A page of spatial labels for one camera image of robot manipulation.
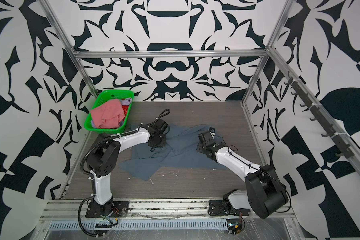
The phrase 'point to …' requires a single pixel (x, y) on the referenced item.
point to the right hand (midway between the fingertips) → (202, 144)
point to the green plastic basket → (102, 96)
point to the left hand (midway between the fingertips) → (163, 141)
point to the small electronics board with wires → (235, 226)
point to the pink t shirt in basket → (108, 115)
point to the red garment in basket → (125, 108)
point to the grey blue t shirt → (143, 162)
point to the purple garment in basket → (127, 101)
